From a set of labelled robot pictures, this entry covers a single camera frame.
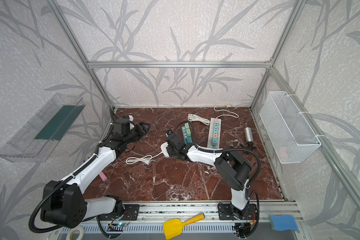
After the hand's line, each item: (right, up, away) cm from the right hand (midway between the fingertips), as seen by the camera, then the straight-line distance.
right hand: (171, 142), depth 92 cm
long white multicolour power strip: (+28, +6, +5) cm, 29 cm away
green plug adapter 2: (+10, +7, +6) cm, 13 cm away
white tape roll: (-41, -36, -23) cm, 59 cm away
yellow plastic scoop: (+4, -37, -23) cm, 43 cm away
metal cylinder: (+52, +4, +10) cm, 53 cm away
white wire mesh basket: (+54, +7, -30) cm, 62 cm away
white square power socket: (-5, -5, +4) cm, 8 cm away
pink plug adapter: (+30, +14, +12) cm, 35 cm away
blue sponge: (+55, -34, -23) cm, 69 cm away
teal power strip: (+10, +1, +5) cm, 11 cm away
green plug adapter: (+9, +10, +9) cm, 16 cm away
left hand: (-11, +13, -9) cm, 19 cm away
